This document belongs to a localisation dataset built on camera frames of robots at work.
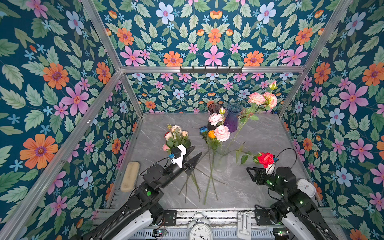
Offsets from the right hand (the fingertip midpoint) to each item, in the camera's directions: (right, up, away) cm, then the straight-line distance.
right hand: (249, 168), depth 75 cm
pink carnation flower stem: (-15, +19, -7) cm, 25 cm away
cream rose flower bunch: (-42, +15, +23) cm, 50 cm away
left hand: (-25, +12, -15) cm, 32 cm away
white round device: (+33, -12, +7) cm, 35 cm away
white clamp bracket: (-4, -26, -5) cm, 27 cm away
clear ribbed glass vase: (-14, +2, +9) cm, 16 cm away
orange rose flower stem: (-17, +10, +25) cm, 32 cm away
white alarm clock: (-25, -25, -7) cm, 37 cm away
